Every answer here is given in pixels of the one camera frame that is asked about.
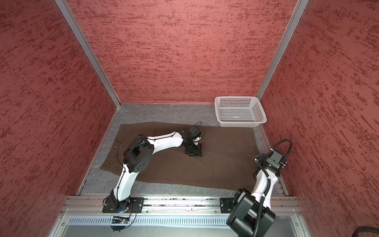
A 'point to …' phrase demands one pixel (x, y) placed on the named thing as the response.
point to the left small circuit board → (119, 219)
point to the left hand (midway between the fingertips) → (200, 158)
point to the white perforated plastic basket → (239, 111)
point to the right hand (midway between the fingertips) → (257, 164)
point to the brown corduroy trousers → (227, 162)
